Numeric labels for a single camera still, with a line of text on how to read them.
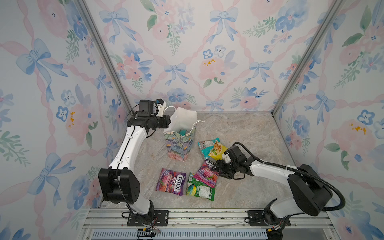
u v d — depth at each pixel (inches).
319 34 30.7
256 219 28.8
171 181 32.9
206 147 38.3
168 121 28.1
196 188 31.9
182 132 39.6
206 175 33.0
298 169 18.9
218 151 36.4
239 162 27.3
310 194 17.1
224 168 30.8
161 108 29.0
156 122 27.0
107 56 34.0
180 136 29.6
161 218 29.4
